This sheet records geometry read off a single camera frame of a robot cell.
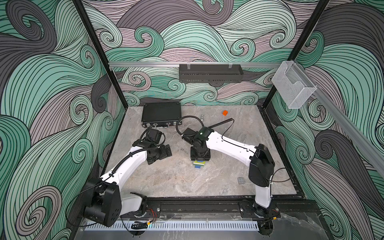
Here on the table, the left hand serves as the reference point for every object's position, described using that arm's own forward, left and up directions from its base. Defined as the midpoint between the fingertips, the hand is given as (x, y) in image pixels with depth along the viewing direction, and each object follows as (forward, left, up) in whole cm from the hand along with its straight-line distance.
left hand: (164, 154), depth 84 cm
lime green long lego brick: (-4, -20, -3) cm, 21 cm away
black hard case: (+38, +8, -8) cm, 39 cm away
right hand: (-4, -18, 0) cm, 18 cm away
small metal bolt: (+33, -24, -8) cm, 42 cm away
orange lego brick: (+41, -43, -8) cm, 59 cm away
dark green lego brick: (-4, -20, -5) cm, 21 cm away
